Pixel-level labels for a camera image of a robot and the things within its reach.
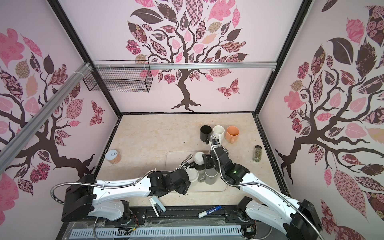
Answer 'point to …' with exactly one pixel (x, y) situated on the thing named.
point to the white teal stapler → (158, 207)
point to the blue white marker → (210, 210)
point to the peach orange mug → (232, 133)
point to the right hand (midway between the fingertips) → (206, 153)
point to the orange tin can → (113, 156)
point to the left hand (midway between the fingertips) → (184, 184)
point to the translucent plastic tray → (173, 159)
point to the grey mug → (210, 177)
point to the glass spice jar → (257, 154)
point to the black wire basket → (119, 80)
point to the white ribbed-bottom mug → (218, 131)
